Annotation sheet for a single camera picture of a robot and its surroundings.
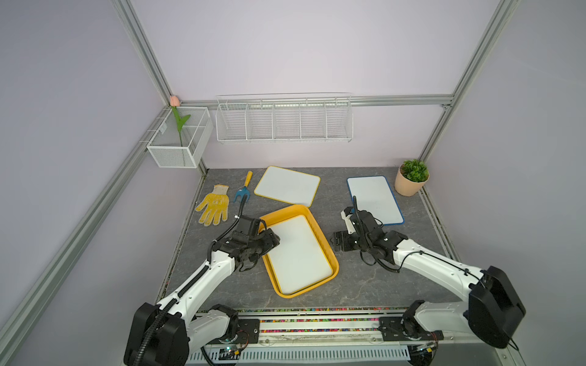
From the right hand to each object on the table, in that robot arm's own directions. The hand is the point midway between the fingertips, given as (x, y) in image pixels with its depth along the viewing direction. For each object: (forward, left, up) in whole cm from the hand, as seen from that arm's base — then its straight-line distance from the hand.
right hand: (337, 236), depth 85 cm
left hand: (-3, +24, 0) cm, 24 cm away
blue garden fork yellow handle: (+31, +41, -10) cm, 53 cm away
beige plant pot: (+27, -35, -3) cm, 45 cm away
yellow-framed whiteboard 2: (+33, +20, -10) cm, 40 cm away
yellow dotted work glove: (+22, +53, -10) cm, 59 cm away
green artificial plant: (+31, -38, +3) cm, 49 cm away
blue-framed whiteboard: (+28, -23, -11) cm, 37 cm away
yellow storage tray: (+15, +19, -6) cm, 25 cm away
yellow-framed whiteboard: (-6, +14, -8) cm, 18 cm away
